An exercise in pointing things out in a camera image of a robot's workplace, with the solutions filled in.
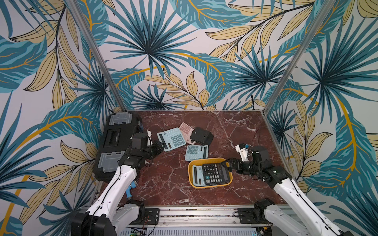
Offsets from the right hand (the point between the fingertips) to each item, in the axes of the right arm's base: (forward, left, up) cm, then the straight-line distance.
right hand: (227, 164), depth 76 cm
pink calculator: (+30, +20, -10) cm, 38 cm away
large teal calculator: (-3, +14, -12) cm, 19 cm away
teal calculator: (+15, +15, -13) cm, 25 cm away
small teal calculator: (+16, +29, +2) cm, 33 cm away
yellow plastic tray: (+7, +10, -11) cm, 17 cm away
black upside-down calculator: (+25, +9, -10) cm, 29 cm away
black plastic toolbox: (+14, +59, +4) cm, 61 cm away
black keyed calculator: (0, +4, -11) cm, 12 cm away
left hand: (+10, +32, +3) cm, 33 cm away
